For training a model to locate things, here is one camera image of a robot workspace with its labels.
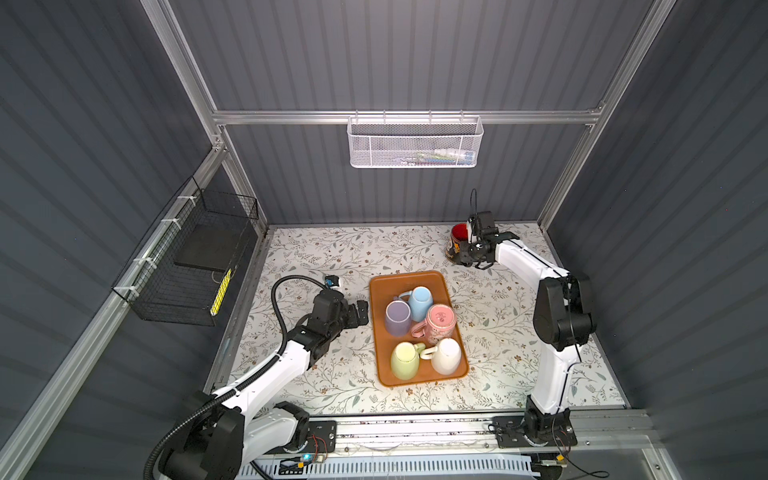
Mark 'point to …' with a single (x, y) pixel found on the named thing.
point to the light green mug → (404, 360)
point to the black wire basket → (179, 272)
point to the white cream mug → (445, 356)
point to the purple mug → (398, 318)
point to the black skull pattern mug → (459, 233)
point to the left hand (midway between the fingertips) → (354, 305)
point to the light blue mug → (420, 299)
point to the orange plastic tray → (385, 288)
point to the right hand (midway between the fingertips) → (471, 252)
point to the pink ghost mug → (440, 324)
